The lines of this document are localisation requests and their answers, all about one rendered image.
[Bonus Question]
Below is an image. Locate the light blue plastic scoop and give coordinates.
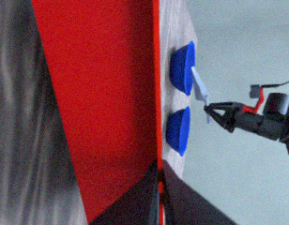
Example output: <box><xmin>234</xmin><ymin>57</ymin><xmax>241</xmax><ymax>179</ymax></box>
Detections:
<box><xmin>190</xmin><ymin>67</ymin><xmax>211</xmax><ymax>125</ymax></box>

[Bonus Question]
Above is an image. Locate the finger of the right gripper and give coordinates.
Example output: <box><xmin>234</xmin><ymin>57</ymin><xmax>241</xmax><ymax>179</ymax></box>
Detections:
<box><xmin>208</xmin><ymin>101</ymin><xmax>233</xmax><ymax>120</ymax></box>
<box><xmin>203</xmin><ymin>106</ymin><xmax>233</xmax><ymax>128</ymax></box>

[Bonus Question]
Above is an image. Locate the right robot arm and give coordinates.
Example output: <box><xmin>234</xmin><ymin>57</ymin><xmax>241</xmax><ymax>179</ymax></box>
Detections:
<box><xmin>249</xmin><ymin>84</ymin><xmax>289</xmax><ymax>156</ymax></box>

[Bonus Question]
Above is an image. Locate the blue bowl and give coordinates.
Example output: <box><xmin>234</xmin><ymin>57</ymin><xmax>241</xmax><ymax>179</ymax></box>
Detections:
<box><xmin>166</xmin><ymin>106</ymin><xmax>190</xmax><ymax>157</ymax></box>
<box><xmin>170</xmin><ymin>41</ymin><xmax>195</xmax><ymax>97</ymax></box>

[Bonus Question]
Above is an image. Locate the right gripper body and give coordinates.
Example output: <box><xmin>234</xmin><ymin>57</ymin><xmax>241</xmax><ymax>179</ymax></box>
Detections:
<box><xmin>223</xmin><ymin>87</ymin><xmax>264</xmax><ymax>134</ymax></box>

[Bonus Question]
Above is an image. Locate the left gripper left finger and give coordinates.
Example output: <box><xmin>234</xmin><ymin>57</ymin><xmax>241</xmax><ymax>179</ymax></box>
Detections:
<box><xmin>87</xmin><ymin>160</ymin><xmax>160</xmax><ymax>225</ymax></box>

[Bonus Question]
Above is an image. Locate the red divided box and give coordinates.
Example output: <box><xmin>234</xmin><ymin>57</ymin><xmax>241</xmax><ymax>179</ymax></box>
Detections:
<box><xmin>31</xmin><ymin>0</ymin><xmax>163</xmax><ymax>225</ymax></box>

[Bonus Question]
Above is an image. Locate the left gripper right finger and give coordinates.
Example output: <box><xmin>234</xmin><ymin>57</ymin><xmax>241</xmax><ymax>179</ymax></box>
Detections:
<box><xmin>162</xmin><ymin>159</ymin><xmax>239</xmax><ymax>225</ymax></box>

